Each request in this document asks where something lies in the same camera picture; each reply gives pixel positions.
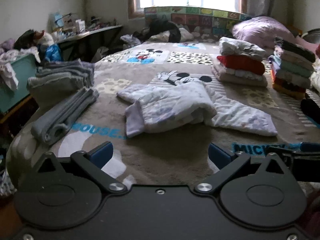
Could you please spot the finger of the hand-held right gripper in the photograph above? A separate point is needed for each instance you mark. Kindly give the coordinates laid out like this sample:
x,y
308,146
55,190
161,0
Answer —
x,y
307,165

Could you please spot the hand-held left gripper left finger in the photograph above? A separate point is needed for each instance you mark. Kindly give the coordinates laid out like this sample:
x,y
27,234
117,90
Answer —
x,y
101,155

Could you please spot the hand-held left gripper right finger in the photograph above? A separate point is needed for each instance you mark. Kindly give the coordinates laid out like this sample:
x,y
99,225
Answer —
x,y
220,155

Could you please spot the white printed garment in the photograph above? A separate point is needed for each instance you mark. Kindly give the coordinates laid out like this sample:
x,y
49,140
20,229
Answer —
x,y
175,105

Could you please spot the grey folded clothes pile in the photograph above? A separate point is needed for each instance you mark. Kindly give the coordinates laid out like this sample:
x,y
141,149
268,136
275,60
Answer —
x,y
60,80

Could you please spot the tall stack of folded clothes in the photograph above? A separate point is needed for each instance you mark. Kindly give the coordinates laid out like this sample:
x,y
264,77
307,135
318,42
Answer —
x,y
292,72

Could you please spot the messy clothes pile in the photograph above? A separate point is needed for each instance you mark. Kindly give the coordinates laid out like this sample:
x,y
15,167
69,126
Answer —
x,y
27,40

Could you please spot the cartoon printed bed blanket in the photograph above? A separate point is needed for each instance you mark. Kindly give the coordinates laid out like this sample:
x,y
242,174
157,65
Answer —
x,y
155,155

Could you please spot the black cloth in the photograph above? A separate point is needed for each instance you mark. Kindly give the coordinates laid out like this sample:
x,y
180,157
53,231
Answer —
x,y
311,110

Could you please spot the grey rolled towel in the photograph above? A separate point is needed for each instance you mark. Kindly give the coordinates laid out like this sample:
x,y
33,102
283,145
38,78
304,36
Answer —
x,y
57,120

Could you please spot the beige folded garment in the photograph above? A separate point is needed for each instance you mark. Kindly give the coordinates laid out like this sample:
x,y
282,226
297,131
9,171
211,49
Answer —
x,y
235,80

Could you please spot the white quilted bedding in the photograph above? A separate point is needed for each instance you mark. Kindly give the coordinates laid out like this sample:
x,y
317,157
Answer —
x,y
316,81

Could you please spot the white striped folded garment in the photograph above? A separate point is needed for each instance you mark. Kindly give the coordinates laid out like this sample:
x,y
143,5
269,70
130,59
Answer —
x,y
246,73

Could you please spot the red folded garment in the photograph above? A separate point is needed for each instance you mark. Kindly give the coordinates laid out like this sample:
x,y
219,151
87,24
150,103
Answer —
x,y
240,63

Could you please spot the teal box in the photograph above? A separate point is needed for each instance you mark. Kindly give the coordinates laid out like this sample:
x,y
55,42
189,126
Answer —
x,y
20,80

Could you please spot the blue plastic bag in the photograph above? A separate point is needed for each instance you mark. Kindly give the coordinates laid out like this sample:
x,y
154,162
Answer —
x,y
53,52

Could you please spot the crumpled white cloth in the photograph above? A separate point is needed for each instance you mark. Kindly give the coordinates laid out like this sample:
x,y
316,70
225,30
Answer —
x,y
130,40

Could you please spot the pink cloth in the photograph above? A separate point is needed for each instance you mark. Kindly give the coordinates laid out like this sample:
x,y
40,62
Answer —
x,y
308,46

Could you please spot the dark desk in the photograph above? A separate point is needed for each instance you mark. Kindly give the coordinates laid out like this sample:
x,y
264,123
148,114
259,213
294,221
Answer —
x,y
100,30

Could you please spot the round metal basin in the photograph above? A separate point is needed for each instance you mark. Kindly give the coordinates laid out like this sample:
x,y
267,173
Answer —
x,y
312,35

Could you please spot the white small box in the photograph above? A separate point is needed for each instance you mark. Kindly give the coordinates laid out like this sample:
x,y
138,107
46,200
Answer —
x,y
80,25

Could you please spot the purple pillow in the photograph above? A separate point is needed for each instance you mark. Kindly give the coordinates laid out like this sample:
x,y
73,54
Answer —
x,y
260,30

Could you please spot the black garment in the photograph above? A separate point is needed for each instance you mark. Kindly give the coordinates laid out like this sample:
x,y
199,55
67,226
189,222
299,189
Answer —
x,y
165,27

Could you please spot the colourful printed headboard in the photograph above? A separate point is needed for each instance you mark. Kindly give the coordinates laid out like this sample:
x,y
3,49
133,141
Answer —
x,y
200,17

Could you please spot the light blue packet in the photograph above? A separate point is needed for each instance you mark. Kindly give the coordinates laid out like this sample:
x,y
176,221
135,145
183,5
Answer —
x,y
58,20

